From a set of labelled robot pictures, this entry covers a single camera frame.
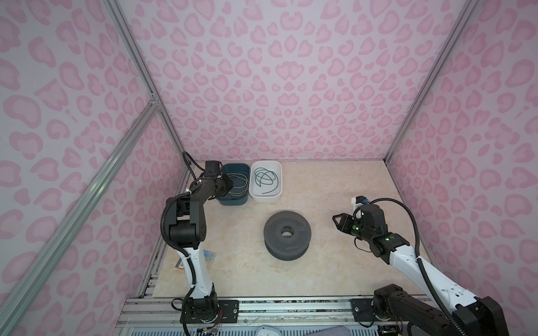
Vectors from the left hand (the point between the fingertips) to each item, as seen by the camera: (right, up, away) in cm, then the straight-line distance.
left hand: (233, 180), depth 103 cm
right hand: (+44, -14, -20) cm, 51 cm away
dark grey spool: (+23, -26, -21) cm, 40 cm away
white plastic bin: (+15, 0, +7) cm, 17 cm away
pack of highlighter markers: (-7, -31, -16) cm, 36 cm away
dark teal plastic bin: (+1, +4, +11) cm, 12 cm away
